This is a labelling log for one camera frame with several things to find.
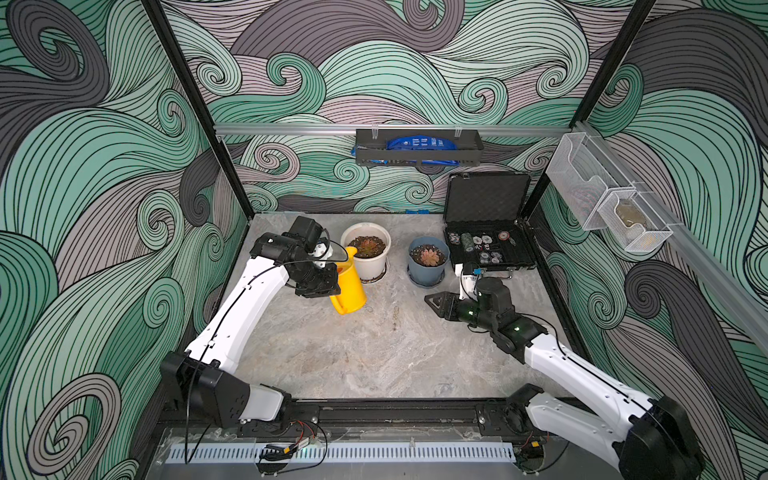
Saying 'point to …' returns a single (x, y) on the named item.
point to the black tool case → (482, 219)
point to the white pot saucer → (369, 281)
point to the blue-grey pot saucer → (432, 285)
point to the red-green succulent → (368, 246)
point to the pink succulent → (427, 255)
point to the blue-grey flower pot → (428, 276)
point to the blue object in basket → (422, 142)
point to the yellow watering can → (352, 291)
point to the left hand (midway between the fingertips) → (338, 287)
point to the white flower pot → (374, 266)
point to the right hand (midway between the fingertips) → (433, 298)
